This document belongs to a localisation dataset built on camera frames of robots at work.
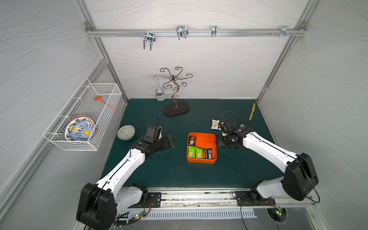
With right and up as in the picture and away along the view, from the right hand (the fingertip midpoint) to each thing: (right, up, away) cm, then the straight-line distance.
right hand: (220, 141), depth 85 cm
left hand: (-30, 0, -3) cm, 30 cm away
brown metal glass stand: (-24, +22, +30) cm, 44 cm away
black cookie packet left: (-17, -2, +8) cm, 19 cm away
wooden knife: (+33, +18, +28) cm, 47 cm away
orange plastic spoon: (-69, +25, -7) cm, 73 cm away
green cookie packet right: (-12, -8, +3) cm, 15 cm away
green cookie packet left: (-17, -7, +3) cm, 19 cm away
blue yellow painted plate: (-67, +10, -23) cm, 71 cm away
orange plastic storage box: (-8, -1, +6) cm, 11 cm away
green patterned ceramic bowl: (-63, +4, +13) cm, 64 cm away
